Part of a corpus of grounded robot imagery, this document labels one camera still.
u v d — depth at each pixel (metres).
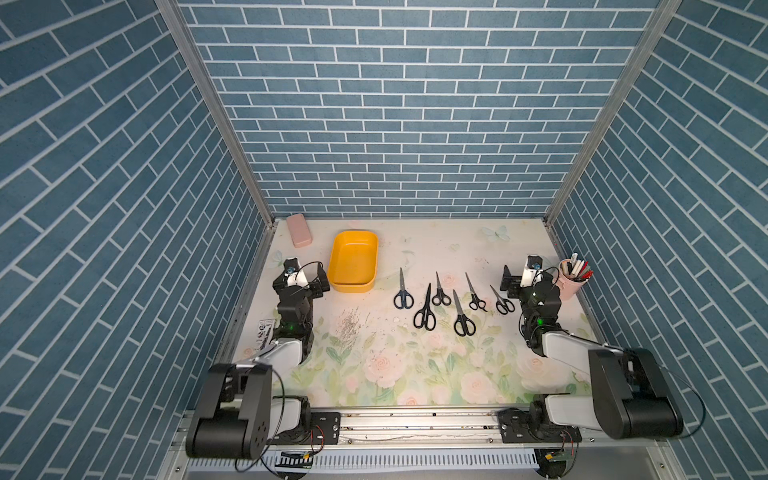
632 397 0.43
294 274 0.72
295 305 0.71
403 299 0.98
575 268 0.94
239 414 0.42
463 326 0.91
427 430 0.75
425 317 0.94
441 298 0.99
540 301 0.67
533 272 0.74
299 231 1.17
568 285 0.93
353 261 1.07
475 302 0.97
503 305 0.96
